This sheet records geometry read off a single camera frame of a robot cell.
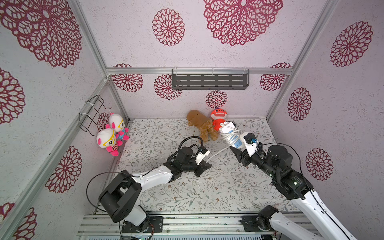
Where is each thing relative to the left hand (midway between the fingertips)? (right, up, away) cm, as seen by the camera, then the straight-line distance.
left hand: (210, 167), depth 81 cm
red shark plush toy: (+10, +31, +32) cm, 46 cm away
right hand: (+10, +15, -17) cm, 25 cm away
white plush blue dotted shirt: (-56, +23, +12) cm, 62 cm away
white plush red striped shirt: (-58, +16, +3) cm, 60 cm away
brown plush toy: (0, +24, +25) cm, 35 cm away
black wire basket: (-61, +27, -6) cm, 67 cm away
